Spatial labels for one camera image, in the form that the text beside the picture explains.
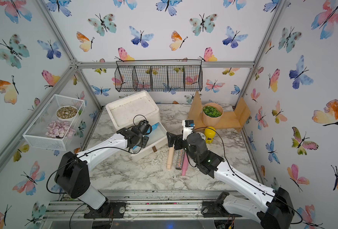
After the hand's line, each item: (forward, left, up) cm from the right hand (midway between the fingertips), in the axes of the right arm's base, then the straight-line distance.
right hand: (175, 131), depth 72 cm
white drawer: (+9, +12, -20) cm, 25 cm away
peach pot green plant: (+20, -22, -9) cm, 31 cm away
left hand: (+5, +21, -16) cm, 27 cm away
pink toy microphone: (-6, -6, -26) cm, 27 cm away
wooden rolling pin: (-1, +3, -26) cm, 26 cm away
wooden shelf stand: (+27, -42, -21) cm, 54 cm away
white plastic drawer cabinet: (+21, +22, -4) cm, 31 cm away
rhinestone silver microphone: (-1, -2, -25) cm, 25 cm away
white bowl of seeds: (+4, +55, +6) cm, 56 cm away
